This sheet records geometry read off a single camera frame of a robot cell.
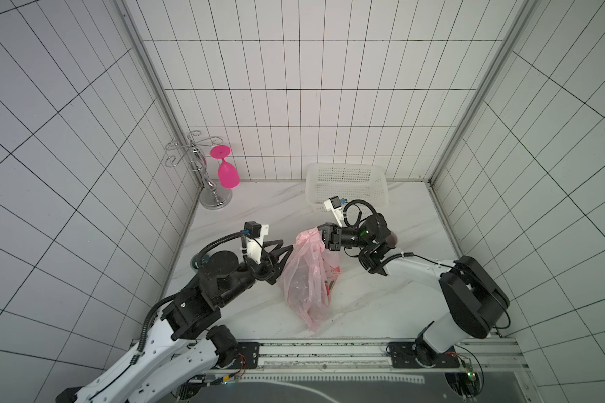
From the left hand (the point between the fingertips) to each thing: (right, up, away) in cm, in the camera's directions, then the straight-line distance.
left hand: (284, 251), depth 64 cm
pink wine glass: (-26, +24, +36) cm, 50 cm away
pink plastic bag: (+7, -8, +5) cm, 12 cm away
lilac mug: (+38, -2, +29) cm, 48 cm away
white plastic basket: (+26, +22, +54) cm, 64 cm away
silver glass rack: (-36, +15, +46) cm, 61 cm away
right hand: (+6, +4, +5) cm, 9 cm away
